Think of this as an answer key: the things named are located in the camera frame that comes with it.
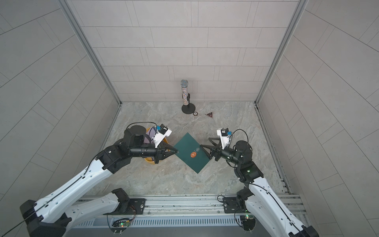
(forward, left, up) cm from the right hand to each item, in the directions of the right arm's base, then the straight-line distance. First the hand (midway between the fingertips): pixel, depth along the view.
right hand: (205, 145), depth 70 cm
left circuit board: (-27, +41, -18) cm, 52 cm away
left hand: (-5, +12, +5) cm, 14 cm away
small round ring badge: (+37, +4, -19) cm, 42 cm away
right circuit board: (-29, -17, -21) cm, 40 cm away
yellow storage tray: (+2, +32, -18) cm, 36 cm away
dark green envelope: (-4, +6, +2) cm, 8 cm away
